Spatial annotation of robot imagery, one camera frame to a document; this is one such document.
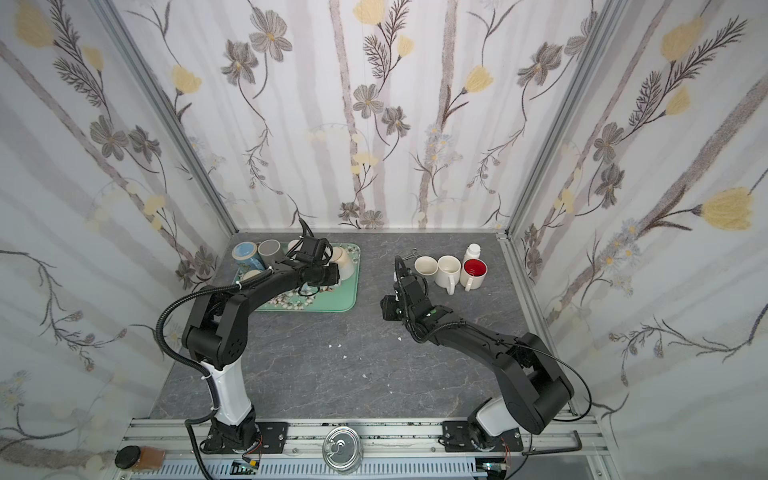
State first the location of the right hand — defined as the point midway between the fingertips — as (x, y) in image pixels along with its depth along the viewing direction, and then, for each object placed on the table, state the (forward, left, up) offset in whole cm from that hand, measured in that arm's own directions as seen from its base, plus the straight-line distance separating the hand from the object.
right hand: (379, 295), depth 86 cm
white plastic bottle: (+22, -33, -5) cm, 40 cm away
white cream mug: (+14, -23, -8) cm, 29 cm away
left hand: (+13, +15, -5) cm, 21 cm away
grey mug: (+18, -16, -9) cm, 25 cm away
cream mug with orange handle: (+10, +43, -8) cm, 45 cm away
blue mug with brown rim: (+15, +45, -6) cm, 48 cm away
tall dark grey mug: (+17, +38, -5) cm, 42 cm away
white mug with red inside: (+13, -32, -6) cm, 35 cm away
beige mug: (+14, +12, -2) cm, 19 cm away
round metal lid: (-38, +6, -1) cm, 39 cm away
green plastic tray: (+6, +12, -13) cm, 18 cm away
